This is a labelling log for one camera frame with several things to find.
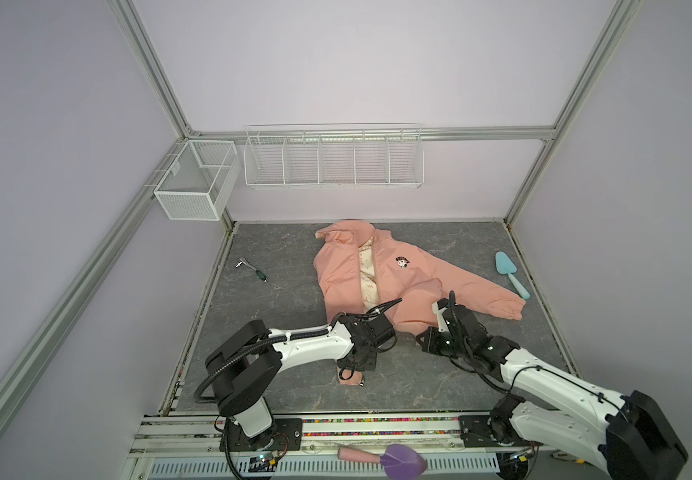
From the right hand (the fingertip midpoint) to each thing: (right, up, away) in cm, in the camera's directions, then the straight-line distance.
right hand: (417, 339), depth 83 cm
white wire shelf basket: (-25, +56, +14) cm, 63 cm away
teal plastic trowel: (+37, +19, +23) cm, 47 cm away
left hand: (-16, -8, 0) cm, 17 cm away
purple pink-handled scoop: (-6, -25, -13) cm, 29 cm away
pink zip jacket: (-15, +19, +16) cm, 29 cm away
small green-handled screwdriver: (-50, +16, +21) cm, 57 cm away
